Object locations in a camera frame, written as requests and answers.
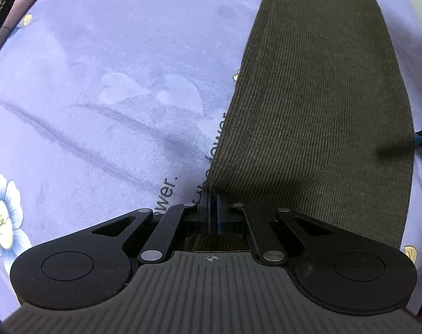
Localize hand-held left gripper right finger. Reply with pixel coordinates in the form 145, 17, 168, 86
213, 194, 341, 265

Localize dark ribbed pants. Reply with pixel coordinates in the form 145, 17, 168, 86
211, 0, 415, 252

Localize purple floral printed blanket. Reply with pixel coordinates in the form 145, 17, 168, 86
0, 0, 422, 324

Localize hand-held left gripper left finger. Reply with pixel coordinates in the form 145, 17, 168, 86
79, 190, 212, 265

